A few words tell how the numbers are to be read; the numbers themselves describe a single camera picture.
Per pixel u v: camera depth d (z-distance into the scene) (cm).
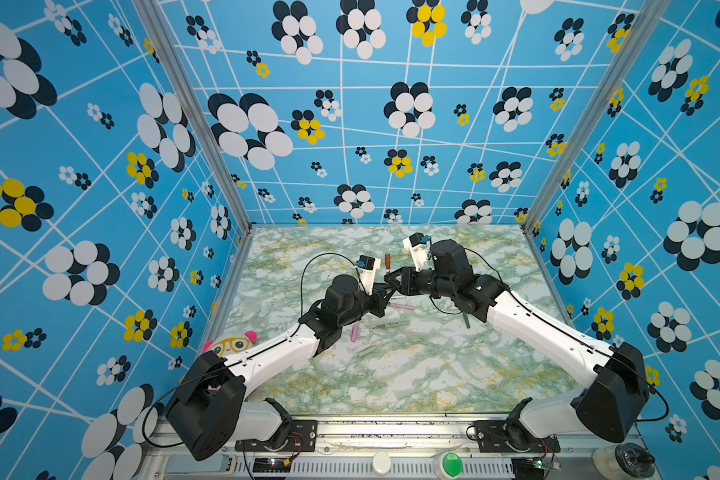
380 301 69
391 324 94
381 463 64
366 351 89
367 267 68
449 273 59
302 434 73
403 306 97
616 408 40
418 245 68
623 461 62
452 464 62
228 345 81
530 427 61
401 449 72
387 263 75
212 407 41
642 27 70
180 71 78
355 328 92
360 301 68
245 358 46
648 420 43
